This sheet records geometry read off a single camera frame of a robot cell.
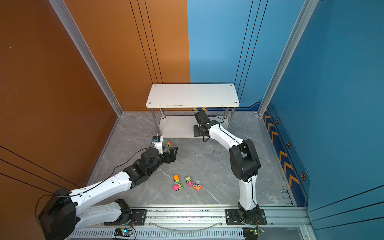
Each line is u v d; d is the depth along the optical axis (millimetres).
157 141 695
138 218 735
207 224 723
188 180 826
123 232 706
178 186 809
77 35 787
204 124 710
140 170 611
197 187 809
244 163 526
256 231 696
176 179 840
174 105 773
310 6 693
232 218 725
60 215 399
